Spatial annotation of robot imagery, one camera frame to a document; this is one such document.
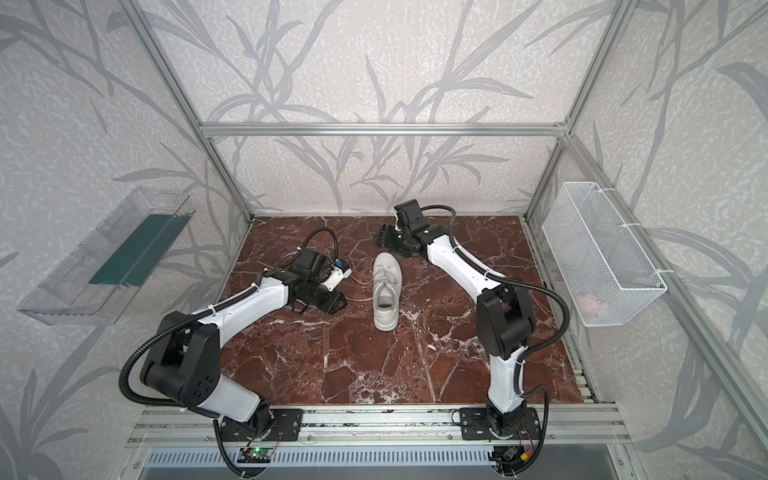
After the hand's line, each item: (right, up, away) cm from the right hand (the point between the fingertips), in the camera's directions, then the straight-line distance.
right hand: (380, 233), depth 89 cm
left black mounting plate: (-22, -49, -15) cm, 56 cm away
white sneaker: (+2, -14, +1) cm, 14 cm away
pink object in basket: (+52, -17, -18) cm, 58 cm away
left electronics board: (-29, -54, -17) cm, 64 cm away
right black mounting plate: (+25, -48, -15) cm, 56 cm away
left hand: (-11, -17, 0) cm, 21 cm away
